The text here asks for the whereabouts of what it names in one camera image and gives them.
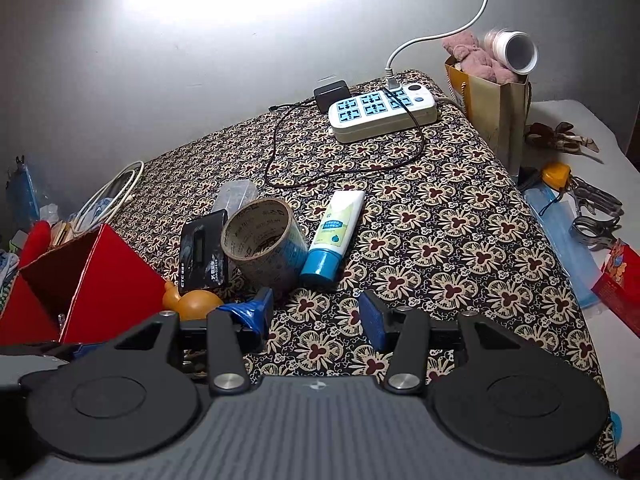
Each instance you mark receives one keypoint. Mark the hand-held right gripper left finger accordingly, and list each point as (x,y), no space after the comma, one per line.
(255,312)

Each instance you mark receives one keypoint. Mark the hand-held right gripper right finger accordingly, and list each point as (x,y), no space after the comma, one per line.
(372,317)

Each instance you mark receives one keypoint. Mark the clear packing tape roll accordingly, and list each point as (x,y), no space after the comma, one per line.
(280,260)

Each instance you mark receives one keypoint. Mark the orange gourd toy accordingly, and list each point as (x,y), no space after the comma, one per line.
(195,305)

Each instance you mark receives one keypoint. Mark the black electronic device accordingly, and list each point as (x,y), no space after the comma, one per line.
(200,250)

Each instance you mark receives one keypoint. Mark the white tube with blue cap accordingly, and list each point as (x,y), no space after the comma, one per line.
(335,225)

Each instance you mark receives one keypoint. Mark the red cardboard box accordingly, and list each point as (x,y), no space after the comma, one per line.
(100,280)

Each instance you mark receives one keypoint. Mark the clear plastic case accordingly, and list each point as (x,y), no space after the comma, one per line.
(237,194)

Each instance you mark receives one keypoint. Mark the pile of clothes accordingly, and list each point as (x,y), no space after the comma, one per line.
(7,267)

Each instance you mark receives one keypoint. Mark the red plush cushion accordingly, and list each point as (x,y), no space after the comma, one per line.
(40,240)

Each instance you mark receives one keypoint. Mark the tan book stack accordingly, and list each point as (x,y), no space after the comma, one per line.
(62,230)

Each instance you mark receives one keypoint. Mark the blue packet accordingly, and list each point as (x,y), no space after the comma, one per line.
(25,195)

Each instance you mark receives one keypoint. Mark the blue white pamphlet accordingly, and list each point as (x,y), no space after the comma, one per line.
(97,207)

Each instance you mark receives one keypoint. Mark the white power strip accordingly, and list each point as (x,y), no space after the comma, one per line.
(380,120)

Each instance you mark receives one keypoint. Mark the blue plastic folder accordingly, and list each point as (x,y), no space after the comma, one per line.
(565,240)

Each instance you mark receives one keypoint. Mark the orange plastic item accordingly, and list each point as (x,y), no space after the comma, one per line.
(557,176)

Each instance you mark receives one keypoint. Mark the metal clip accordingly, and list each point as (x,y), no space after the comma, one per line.
(595,232)

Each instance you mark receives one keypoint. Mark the gold paper gift bag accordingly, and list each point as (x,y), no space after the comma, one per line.
(495,110)

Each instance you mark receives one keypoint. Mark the red packet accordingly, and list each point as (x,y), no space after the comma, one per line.
(620,285)

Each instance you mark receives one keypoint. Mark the metal scissors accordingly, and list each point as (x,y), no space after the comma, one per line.
(595,195)

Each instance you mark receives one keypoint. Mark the brown dried sprig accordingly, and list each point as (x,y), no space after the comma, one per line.
(555,135)

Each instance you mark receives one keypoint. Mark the pink plush toy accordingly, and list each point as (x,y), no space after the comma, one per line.
(475,57)

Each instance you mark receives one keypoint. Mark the white plastic cup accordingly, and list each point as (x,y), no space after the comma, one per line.
(517,52)

